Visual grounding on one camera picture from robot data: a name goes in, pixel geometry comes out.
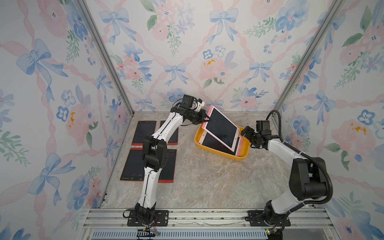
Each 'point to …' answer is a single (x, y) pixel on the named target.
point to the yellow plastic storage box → (244, 150)
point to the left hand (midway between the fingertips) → (212, 118)
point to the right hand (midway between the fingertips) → (245, 129)
